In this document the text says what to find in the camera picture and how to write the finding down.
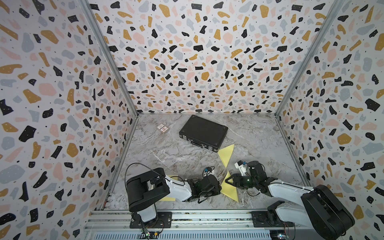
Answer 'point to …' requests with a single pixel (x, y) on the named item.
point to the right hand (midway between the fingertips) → (228, 182)
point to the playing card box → (162, 128)
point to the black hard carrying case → (204, 133)
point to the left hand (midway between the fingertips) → (224, 191)
